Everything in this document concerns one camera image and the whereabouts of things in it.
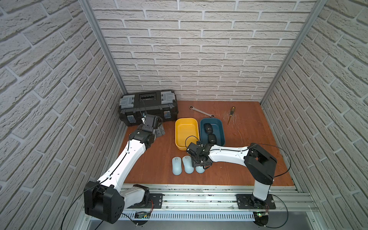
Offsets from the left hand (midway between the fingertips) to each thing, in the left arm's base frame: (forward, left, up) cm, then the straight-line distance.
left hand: (155, 126), depth 81 cm
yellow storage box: (+8, -19, -17) cm, 27 cm away
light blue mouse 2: (-15, -19, -15) cm, 29 cm away
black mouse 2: (+10, -34, -15) cm, 39 cm away
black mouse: (+1, -36, -15) cm, 39 cm away
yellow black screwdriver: (+28, -56, -17) cm, 65 cm away
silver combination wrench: (+33, -23, -18) cm, 44 cm away
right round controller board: (-43, -56, -18) cm, 73 cm away
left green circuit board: (-41, +4, -21) cm, 46 cm away
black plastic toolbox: (+18, +18, -3) cm, 25 cm away
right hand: (-14, -27, -19) cm, 36 cm away
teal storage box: (+10, -42, -17) cm, 46 cm away
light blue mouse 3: (-19, -26, -16) cm, 36 cm away
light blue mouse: (-17, -13, -17) cm, 27 cm away
